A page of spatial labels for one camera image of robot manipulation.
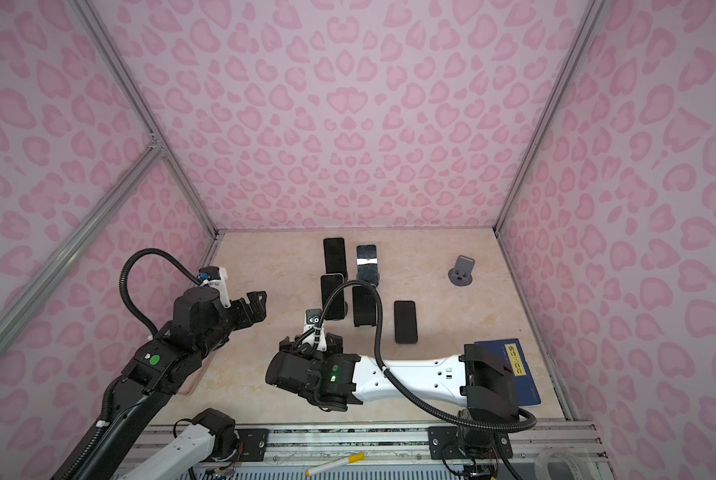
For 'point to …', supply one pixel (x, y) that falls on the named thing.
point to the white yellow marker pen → (352, 458)
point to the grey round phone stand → (461, 274)
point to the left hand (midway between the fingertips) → (251, 293)
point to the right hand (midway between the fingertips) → (301, 341)
